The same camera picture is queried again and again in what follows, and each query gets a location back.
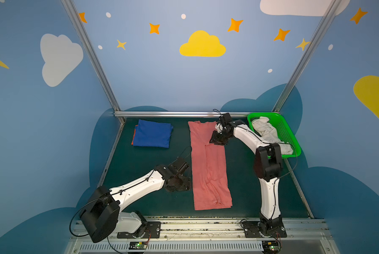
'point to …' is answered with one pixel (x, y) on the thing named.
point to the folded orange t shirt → (134, 135)
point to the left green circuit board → (137, 245)
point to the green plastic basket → (282, 129)
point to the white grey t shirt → (268, 134)
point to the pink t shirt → (210, 183)
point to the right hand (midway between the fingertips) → (212, 140)
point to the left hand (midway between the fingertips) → (188, 188)
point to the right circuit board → (271, 246)
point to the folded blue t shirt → (152, 134)
